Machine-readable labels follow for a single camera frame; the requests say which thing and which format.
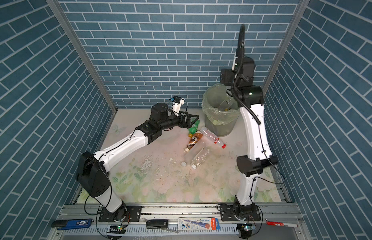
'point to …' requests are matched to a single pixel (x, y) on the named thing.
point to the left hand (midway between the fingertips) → (193, 115)
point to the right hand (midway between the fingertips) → (233, 67)
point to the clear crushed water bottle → (200, 158)
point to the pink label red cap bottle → (211, 137)
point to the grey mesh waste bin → (221, 130)
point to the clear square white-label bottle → (225, 104)
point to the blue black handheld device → (72, 223)
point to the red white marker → (281, 224)
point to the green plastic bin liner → (213, 95)
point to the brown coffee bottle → (197, 135)
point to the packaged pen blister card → (198, 224)
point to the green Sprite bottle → (194, 128)
